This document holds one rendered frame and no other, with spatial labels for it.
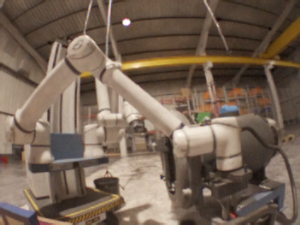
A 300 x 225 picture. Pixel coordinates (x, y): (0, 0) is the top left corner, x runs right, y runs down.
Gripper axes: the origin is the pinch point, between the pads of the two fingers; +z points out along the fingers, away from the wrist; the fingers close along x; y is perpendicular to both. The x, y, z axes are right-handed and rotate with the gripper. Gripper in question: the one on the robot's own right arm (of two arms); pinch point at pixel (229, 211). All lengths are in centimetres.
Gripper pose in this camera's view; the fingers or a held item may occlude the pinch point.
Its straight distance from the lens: 57.6
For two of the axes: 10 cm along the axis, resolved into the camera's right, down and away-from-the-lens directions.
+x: -9.9, 0.9, -1.0
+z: 1.1, 9.8, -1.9
